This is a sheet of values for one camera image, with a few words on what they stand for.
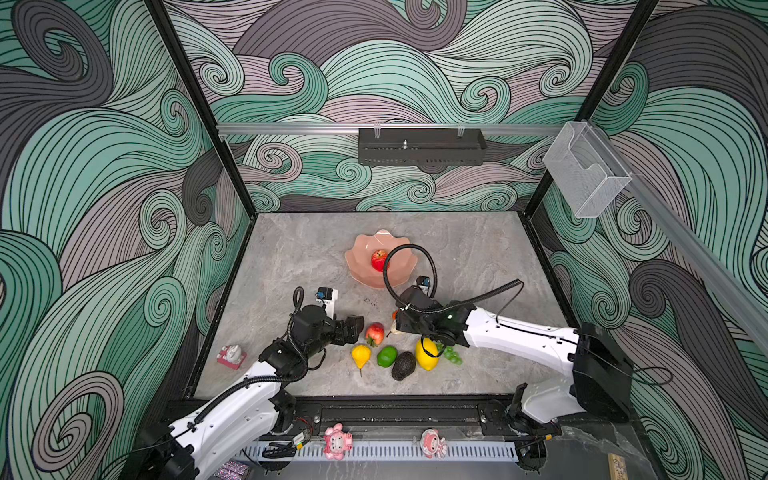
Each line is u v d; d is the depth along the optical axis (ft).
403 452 2.29
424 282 2.43
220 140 3.18
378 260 3.22
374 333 2.74
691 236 1.98
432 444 2.20
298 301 2.20
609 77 2.67
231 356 2.48
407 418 2.45
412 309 1.97
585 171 2.52
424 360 2.60
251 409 1.63
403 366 2.55
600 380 1.32
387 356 2.65
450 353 2.72
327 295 2.37
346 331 2.43
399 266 3.31
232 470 2.09
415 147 3.12
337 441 2.20
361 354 2.61
